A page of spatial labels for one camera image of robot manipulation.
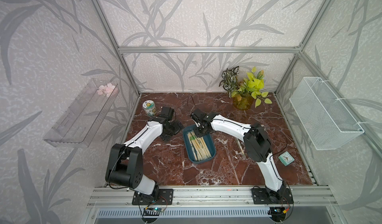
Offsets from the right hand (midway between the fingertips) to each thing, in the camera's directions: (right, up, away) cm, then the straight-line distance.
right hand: (198, 132), depth 94 cm
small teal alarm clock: (+51, -14, -9) cm, 53 cm away
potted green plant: (+30, +25, +3) cm, 39 cm away
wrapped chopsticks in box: (-5, -3, 0) cm, 6 cm away
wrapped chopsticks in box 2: (+3, -11, -5) cm, 12 cm away
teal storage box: (+7, -3, -4) cm, 8 cm away
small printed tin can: (-34, +15, +8) cm, 38 cm away
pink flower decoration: (-46, +25, -18) cm, 55 cm away
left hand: (-12, +1, -5) cm, 13 cm away
